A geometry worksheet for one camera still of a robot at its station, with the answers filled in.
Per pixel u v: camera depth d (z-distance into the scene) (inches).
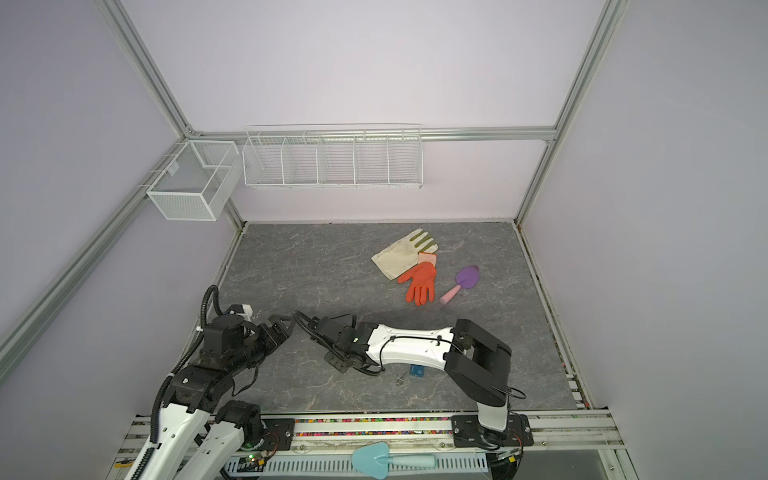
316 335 24.0
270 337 26.1
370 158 39.5
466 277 41.4
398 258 42.6
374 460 27.5
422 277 41.0
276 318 27.0
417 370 32.5
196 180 38.5
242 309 27.8
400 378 32.5
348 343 24.3
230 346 22.6
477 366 17.6
